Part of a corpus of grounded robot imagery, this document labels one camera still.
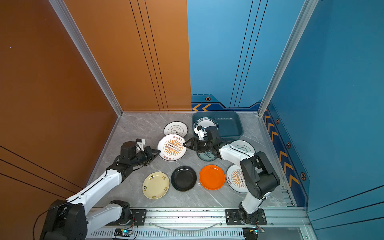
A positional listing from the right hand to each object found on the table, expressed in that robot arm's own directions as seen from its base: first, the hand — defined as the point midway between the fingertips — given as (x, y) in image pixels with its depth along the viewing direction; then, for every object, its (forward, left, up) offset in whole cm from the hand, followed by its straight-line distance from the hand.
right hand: (185, 146), depth 85 cm
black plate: (-13, +1, -13) cm, 18 cm away
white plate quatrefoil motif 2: (+9, -37, -14) cm, 41 cm away
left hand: (-2, +13, +1) cm, 13 cm away
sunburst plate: (+1, +8, -2) cm, 8 cm away
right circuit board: (-39, -32, -15) cm, 53 cm away
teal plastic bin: (+29, -30, -13) cm, 44 cm away
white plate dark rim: (+29, -13, -12) cm, 34 cm away
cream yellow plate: (-17, +17, -14) cm, 28 cm away
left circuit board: (-39, +29, -14) cm, 50 cm away
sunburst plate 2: (-14, -29, -13) cm, 35 cm away
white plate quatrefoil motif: (+24, +9, -11) cm, 28 cm away
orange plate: (-12, -15, -14) cm, 24 cm away
